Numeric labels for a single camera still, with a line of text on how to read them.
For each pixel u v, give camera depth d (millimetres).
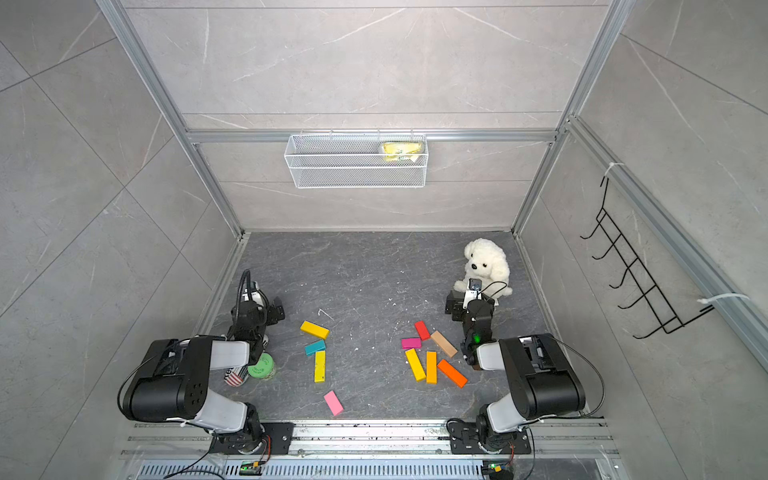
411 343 909
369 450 729
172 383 447
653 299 622
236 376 810
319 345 894
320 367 841
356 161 1004
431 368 841
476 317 689
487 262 880
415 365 855
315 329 927
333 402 785
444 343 900
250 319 725
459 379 821
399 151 839
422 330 927
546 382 440
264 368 800
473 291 794
